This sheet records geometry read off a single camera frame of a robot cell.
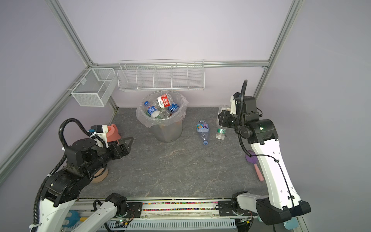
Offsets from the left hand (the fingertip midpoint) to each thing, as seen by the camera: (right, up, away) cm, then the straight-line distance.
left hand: (125, 141), depth 62 cm
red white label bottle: (+12, +21, +26) cm, 36 cm away
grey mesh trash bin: (+13, +2, +30) cm, 33 cm away
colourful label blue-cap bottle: (+37, +4, +40) cm, 55 cm away
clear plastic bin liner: (+3, +9, +17) cm, 20 cm away
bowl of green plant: (-4, -10, -12) cm, 16 cm away
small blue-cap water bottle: (+7, +15, +19) cm, 25 cm away
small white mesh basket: (-37, +31, +33) cm, 59 cm away
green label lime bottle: (+13, +14, +24) cm, 30 cm away
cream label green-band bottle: (+42, +4, +4) cm, 43 cm away
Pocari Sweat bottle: (+17, +17, +29) cm, 38 cm away
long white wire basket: (+8, +41, +36) cm, 55 cm away
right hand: (+44, +12, +5) cm, 46 cm away
